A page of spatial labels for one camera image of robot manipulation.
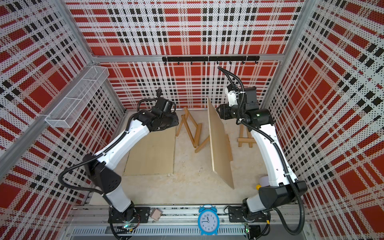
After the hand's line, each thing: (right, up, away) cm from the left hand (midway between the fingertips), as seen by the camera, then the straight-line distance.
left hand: (178, 120), depth 81 cm
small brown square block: (-10, -47, -8) cm, 49 cm away
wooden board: (-18, -22, +13) cm, 31 cm away
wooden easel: (+10, -13, +17) cm, 24 cm away
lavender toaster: (+48, -34, +2) cm, 59 cm away
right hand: (+24, +5, -9) cm, 26 cm away
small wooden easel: (+47, -13, +22) cm, 54 cm away
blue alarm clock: (+16, -48, -11) cm, 52 cm away
